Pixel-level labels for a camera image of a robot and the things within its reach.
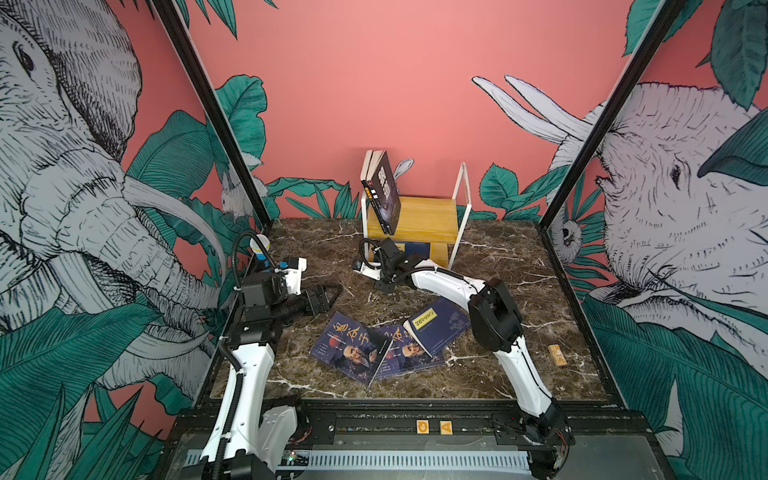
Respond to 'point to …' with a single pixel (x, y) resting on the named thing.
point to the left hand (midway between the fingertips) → (329, 286)
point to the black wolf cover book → (382, 192)
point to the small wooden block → (557, 355)
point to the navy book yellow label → (420, 248)
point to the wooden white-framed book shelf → (436, 221)
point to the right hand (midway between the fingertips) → (373, 270)
